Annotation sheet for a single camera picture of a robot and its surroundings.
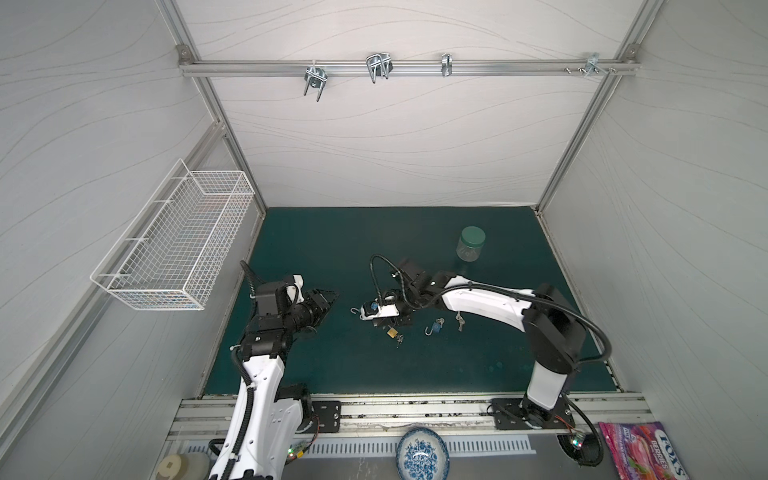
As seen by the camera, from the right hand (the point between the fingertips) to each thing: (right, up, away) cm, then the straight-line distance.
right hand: (382, 304), depth 84 cm
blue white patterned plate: (+10, -31, -16) cm, 37 cm away
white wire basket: (-48, +16, -16) cm, 53 cm away
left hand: (-11, +5, -7) cm, 13 cm away
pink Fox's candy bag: (+61, -30, -17) cm, 70 cm away
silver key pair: (+24, -6, +6) cm, 26 cm away
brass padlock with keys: (+4, -10, +3) cm, 11 cm away
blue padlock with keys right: (+16, -8, +4) cm, 18 cm away
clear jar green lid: (+30, +19, +16) cm, 39 cm away
